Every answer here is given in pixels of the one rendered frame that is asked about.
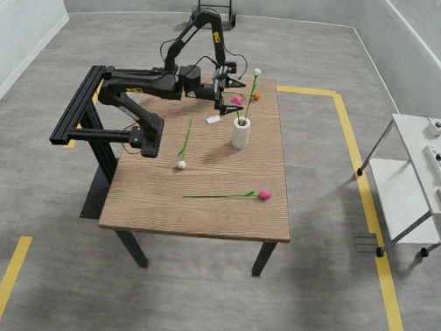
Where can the white cylindrical vase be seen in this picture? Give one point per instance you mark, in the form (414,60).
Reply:
(241,133)

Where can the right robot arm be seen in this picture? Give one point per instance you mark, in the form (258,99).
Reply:
(165,88)

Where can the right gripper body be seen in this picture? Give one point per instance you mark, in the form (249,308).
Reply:
(212,92)

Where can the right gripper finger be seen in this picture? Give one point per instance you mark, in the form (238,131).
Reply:
(226,105)
(231,85)

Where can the white flower with green stem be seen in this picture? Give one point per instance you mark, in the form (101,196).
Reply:
(256,72)

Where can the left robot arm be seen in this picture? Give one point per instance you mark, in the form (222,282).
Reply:
(204,17)

